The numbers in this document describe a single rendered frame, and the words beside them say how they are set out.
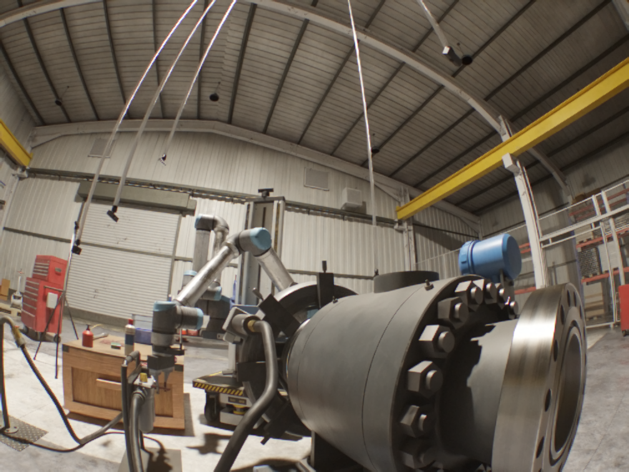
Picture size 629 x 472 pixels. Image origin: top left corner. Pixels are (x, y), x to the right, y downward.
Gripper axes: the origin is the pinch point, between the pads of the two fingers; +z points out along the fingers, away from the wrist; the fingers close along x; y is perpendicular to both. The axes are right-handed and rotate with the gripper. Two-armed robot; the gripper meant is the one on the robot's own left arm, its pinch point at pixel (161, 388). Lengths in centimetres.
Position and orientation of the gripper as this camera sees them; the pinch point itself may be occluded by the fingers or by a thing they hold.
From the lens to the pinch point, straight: 114.6
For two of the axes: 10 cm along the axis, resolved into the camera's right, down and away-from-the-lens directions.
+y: -10.0, -0.1, 0.4
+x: -0.4, -3.1, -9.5
